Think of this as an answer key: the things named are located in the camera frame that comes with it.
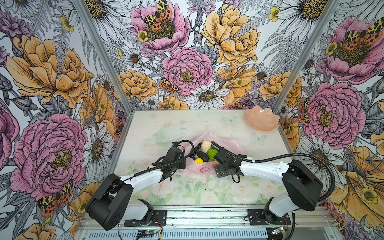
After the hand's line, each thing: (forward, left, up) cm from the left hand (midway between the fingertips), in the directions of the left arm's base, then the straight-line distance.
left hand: (182, 163), depth 90 cm
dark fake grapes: (+8, -8, +1) cm, 11 cm away
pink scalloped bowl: (+34, -58, 0) cm, 67 cm away
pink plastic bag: (-4, -15, +1) cm, 15 cm away
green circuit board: (-33, +14, -3) cm, 36 cm away
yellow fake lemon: (+1, -10, +2) cm, 10 cm away
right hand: (-6, -26, -1) cm, 27 cm away
